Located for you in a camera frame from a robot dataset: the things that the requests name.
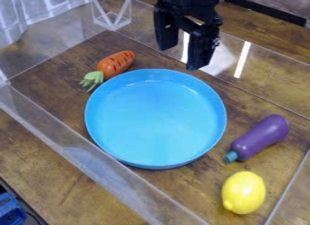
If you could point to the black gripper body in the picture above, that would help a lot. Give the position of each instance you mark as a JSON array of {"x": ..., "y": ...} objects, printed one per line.
[{"x": 192, "y": 12}]

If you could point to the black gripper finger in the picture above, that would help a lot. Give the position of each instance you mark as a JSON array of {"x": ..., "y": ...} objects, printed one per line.
[
  {"x": 204, "y": 40},
  {"x": 166, "y": 29}
]

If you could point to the blue round tray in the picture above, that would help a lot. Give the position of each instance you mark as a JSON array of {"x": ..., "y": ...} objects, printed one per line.
[{"x": 156, "y": 118}]

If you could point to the purple toy eggplant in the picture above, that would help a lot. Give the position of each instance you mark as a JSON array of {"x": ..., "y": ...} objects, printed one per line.
[{"x": 269, "y": 131}]

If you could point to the orange toy carrot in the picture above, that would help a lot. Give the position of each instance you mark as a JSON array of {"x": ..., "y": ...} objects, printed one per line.
[{"x": 109, "y": 67}]

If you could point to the white checkered curtain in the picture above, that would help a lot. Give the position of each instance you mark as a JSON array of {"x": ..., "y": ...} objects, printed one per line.
[{"x": 21, "y": 13}]

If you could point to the yellow toy lemon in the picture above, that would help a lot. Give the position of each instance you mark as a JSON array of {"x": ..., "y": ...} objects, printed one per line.
[{"x": 244, "y": 192}]

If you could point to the blue object at corner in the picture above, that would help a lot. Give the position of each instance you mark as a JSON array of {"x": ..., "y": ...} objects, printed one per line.
[{"x": 13, "y": 214}]

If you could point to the clear acrylic enclosure wall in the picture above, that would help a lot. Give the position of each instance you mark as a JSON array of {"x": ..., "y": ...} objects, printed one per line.
[{"x": 72, "y": 182}]

